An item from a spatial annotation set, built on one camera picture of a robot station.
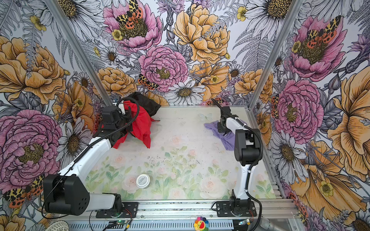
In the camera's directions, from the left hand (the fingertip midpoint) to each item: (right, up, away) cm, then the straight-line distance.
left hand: (127, 112), depth 83 cm
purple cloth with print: (+61, -18, +16) cm, 66 cm away
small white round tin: (+10, -37, -6) cm, 38 cm away
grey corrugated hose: (+70, -52, -16) cm, 88 cm away
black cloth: (+7, +7, +6) cm, 12 cm away
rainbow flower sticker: (+41, -54, -13) cm, 69 cm away
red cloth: (+8, -9, 0) cm, 12 cm away
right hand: (+60, -13, +18) cm, 64 cm away
